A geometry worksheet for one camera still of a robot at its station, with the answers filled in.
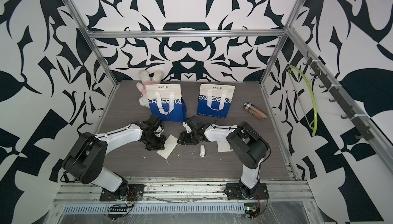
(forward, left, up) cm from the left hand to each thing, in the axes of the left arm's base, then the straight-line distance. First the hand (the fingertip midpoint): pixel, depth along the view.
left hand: (164, 145), depth 89 cm
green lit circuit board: (-30, -42, -1) cm, 52 cm away
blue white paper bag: (+18, -2, +17) cm, 25 cm away
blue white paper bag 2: (+19, -30, +16) cm, 39 cm away
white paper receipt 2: (-2, -34, -1) cm, 34 cm away
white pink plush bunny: (+46, +15, +7) cm, 49 cm away
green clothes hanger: (+6, -70, +33) cm, 78 cm away
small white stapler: (-6, -22, +1) cm, 23 cm away
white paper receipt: (+1, -4, -1) cm, 4 cm away
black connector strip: (-29, +19, -4) cm, 35 cm away
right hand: (+3, -9, +1) cm, 10 cm away
